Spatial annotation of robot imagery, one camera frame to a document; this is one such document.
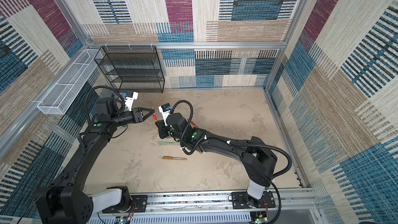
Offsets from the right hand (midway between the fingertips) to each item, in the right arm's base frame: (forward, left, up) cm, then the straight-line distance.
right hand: (157, 125), depth 75 cm
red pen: (+3, 0, +3) cm, 4 cm away
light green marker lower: (+1, +1, -21) cm, 21 cm away
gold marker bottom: (-8, -4, -21) cm, 23 cm away
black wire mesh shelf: (+48, +25, -3) cm, 54 cm away
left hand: (+5, +1, +6) cm, 8 cm away
